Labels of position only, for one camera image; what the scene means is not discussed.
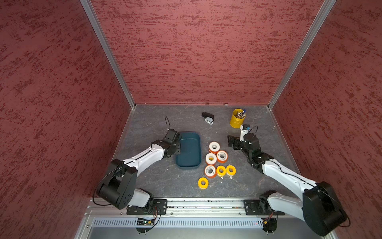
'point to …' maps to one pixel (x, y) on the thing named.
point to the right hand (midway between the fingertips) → (234, 138)
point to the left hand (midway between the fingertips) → (175, 151)
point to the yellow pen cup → (238, 118)
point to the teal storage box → (190, 156)
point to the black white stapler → (209, 118)
